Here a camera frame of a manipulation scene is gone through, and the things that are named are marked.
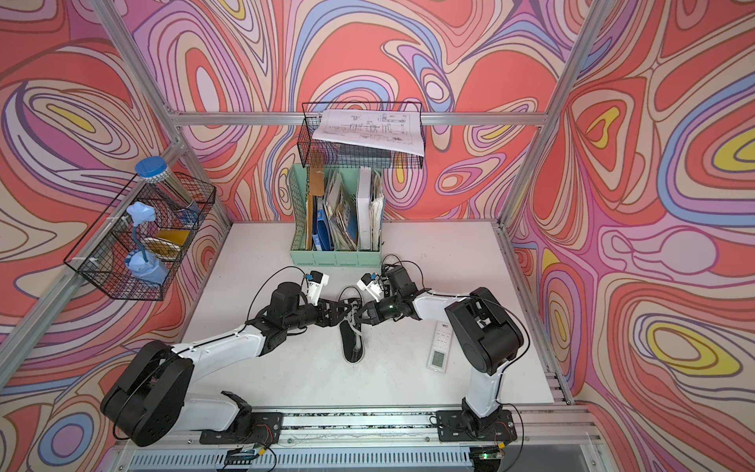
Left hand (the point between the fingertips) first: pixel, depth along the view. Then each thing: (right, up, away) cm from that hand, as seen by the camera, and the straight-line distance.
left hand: (346, 308), depth 83 cm
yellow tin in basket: (-42, +18, -13) cm, 48 cm away
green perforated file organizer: (-4, +29, +10) cm, 31 cm away
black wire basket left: (-49, +20, -13) cm, 54 cm away
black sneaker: (+1, -8, +3) cm, 8 cm away
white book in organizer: (+5, +30, +10) cm, 32 cm away
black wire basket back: (-11, +51, +18) cm, 55 cm away
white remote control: (+27, -13, +2) cm, 30 cm away
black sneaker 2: (+13, +10, +18) cm, 25 cm away
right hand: (+3, -6, +3) cm, 7 cm away
